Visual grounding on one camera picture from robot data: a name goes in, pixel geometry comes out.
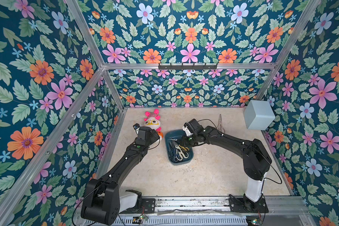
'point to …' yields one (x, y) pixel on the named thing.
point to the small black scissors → (173, 152)
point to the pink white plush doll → (152, 121)
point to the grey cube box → (258, 115)
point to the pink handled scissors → (220, 125)
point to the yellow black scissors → (184, 148)
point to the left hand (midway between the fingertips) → (152, 133)
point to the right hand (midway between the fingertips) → (181, 142)
